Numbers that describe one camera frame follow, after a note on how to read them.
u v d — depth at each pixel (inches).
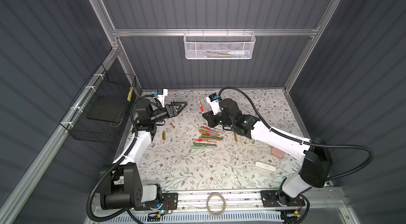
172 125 40.1
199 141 36.9
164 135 37.9
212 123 26.9
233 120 23.2
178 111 27.1
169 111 27.3
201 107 30.4
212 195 29.2
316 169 17.3
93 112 28.0
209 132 38.1
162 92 28.4
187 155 35.0
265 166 31.8
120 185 16.2
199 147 35.9
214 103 26.8
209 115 28.5
